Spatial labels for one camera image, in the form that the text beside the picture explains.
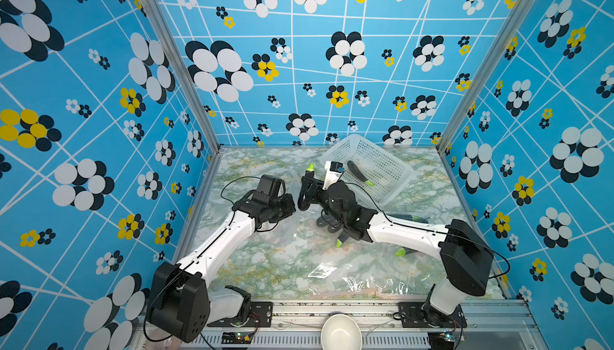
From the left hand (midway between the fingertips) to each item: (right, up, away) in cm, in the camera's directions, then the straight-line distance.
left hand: (299, 204), depth 83 cm
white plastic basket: (+39, +10, +23) cm, 46 cm away
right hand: (+3, +9, -5) cm, 11 cm away
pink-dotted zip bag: (0, -9, +12) cm, 15 cm away
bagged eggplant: (+43, -7, +9) cm, 45 cm away
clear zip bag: (+9, -21, 0) cm, 23 cm away
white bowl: (+13, -36, -13) cm, 40 cm away
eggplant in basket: (+26, +10, +24) cm, 37 cm away
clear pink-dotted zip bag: (+37, -23, -1) cm, 43 cm away
